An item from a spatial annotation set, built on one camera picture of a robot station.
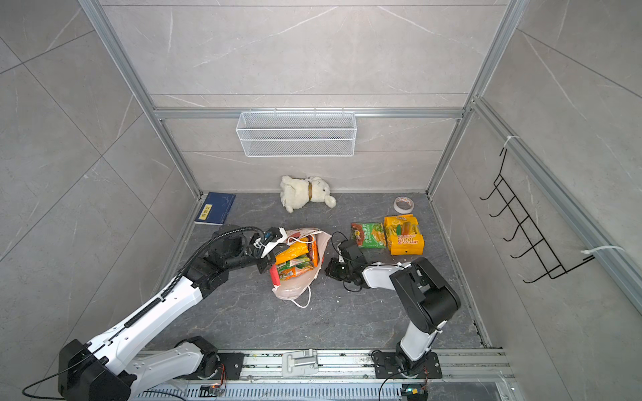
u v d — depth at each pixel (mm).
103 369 377
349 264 745
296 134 991
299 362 726
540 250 635
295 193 1083
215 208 1134
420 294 468
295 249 822
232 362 733
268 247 608
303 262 858
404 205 1166
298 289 785
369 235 1009
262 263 644
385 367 728
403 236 972
